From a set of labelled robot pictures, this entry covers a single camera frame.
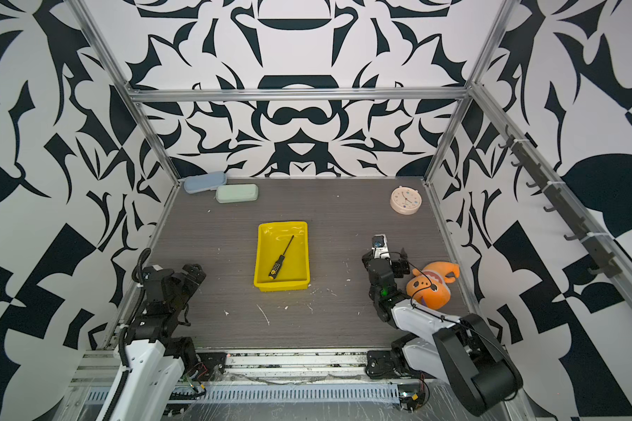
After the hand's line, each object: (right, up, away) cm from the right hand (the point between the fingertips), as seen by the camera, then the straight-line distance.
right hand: (390, 247), depth 87 cm
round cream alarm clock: (+13, +16, +24) cm, 31 cm away
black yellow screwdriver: (-38, -7, +5) cm, 39 cm away
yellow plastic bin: (-41, 0, +15) cm, 44 cm away
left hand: (-63, -7, -5) cm, 64 cm away
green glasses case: (-58, +19, +25) cm, 66 cm away
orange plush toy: (+9, -11, -8) cm, 16 cm away
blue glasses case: (-74, +24, +29) cm, 83 cm away
